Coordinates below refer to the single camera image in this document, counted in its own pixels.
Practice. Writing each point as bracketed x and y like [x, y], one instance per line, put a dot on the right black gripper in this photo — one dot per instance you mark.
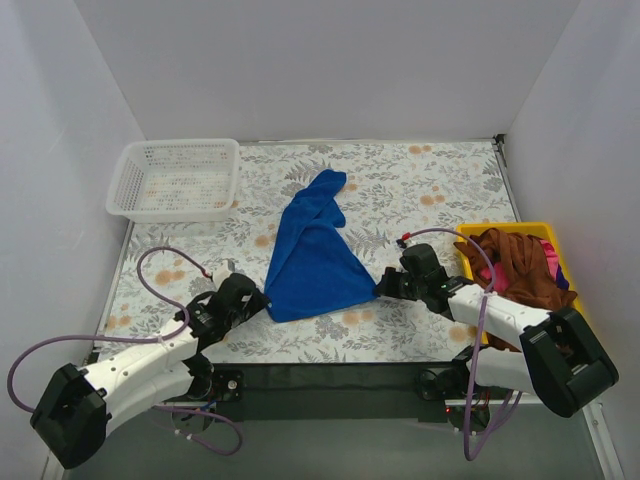
[391, 284]

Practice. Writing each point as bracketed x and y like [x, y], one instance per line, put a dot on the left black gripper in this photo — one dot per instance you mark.
[252, 304]

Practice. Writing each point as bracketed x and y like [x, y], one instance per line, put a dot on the blue towel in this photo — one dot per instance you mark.
[312, 269]

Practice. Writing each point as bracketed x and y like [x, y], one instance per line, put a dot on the brown towel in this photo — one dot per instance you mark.
[520, 270]

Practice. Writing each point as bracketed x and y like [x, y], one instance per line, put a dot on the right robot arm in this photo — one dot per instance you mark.
[555, 355]

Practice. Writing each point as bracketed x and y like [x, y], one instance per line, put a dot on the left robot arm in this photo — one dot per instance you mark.
[81, 406]

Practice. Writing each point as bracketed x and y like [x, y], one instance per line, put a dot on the floral table mat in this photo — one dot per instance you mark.
[391, 189]

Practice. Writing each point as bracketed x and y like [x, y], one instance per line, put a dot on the pink towel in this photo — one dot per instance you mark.
[501, 282]

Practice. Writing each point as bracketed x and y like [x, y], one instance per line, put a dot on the white plastic basket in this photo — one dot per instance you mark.
[175, 181]

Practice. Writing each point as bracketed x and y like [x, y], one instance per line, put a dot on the purple towel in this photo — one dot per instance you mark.
[560, 279]

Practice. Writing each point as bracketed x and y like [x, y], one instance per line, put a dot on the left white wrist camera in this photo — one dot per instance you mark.
[221, 274]

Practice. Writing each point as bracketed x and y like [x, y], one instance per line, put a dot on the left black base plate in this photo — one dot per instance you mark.
[224, 385]

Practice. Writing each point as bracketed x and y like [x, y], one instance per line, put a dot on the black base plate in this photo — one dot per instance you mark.
[224, 385]
[452, 383]

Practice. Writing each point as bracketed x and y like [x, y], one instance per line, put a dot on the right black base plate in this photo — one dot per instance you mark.
[452, 383]

